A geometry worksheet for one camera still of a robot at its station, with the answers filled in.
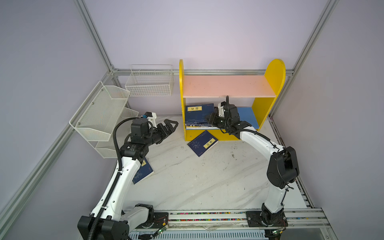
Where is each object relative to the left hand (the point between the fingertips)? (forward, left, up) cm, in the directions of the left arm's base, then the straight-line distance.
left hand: (173, 128), depth 71 cm
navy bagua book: (+11, -16, -30) cm, 36 cm away
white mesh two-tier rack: (+9, +42, -3) cm, 43 cm away
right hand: (+15, -17, -8) cm, 24 cm away
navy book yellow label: (+20, -12, -9) cm, 25 cm away
